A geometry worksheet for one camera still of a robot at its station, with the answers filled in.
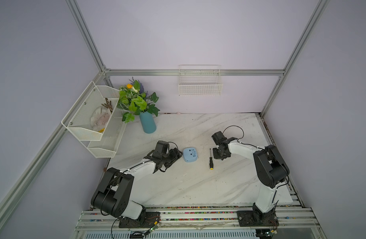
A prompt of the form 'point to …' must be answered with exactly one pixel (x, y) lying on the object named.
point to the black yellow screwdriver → (211, 161)
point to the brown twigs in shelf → (108, 105)
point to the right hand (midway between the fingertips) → (219, 156)
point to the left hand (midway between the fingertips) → (180, 155)
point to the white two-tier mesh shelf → (96, 120)
